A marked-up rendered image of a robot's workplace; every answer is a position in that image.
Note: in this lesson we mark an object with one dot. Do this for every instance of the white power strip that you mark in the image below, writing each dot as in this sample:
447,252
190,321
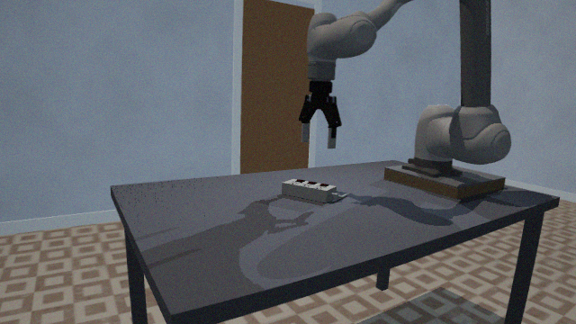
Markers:
311,190

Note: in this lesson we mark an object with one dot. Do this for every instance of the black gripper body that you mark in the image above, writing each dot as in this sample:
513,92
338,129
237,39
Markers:
321,90

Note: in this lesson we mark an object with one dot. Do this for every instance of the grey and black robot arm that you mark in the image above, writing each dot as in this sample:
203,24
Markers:
476,134

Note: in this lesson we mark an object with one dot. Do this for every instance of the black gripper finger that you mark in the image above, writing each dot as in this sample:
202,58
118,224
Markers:
333,119
307,112

